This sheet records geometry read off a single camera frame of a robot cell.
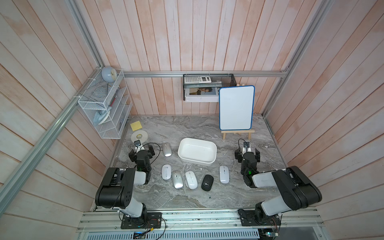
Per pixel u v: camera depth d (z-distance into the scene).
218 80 0.90
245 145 0.78
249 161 0.70
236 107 0.93
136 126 1.15
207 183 0.84
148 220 0.73
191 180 0.84
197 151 0.99
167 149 0.99
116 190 0.45
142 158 0.70
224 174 0.88
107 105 0.73
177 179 0.86
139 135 1.07
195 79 0.90
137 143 0.78
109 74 0.80
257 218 0.67
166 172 0.88
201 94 0.93
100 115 0.81
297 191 0.45
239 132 0.99
